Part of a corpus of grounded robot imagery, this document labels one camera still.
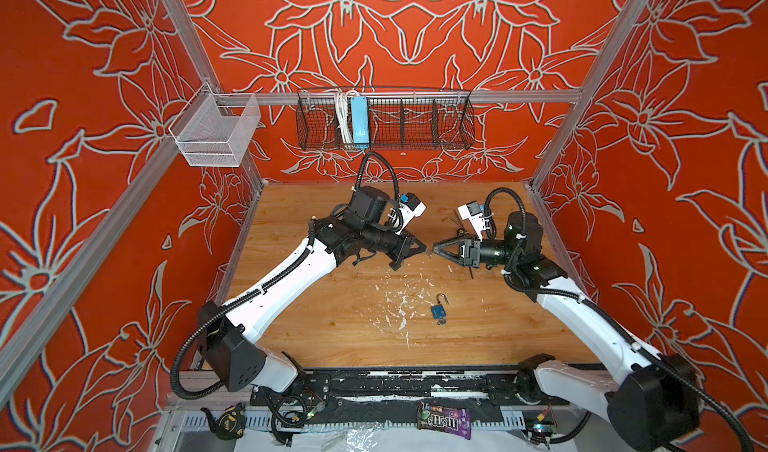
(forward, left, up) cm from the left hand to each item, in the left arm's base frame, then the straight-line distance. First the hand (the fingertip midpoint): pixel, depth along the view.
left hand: (424, 245), depth 68 cm
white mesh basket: (+39, +66, +3) cm, 77 cm away
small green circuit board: (-31, -29, -29) cm, 52 cm away
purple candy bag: (-31, -9, -26) cm, 42 cm away
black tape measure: (-35, +43, -26) cm, 61 cm away
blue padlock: (-4, -7, -27) cm, 29 cm away
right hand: (-2, -2, 0) cm, 3 cm away
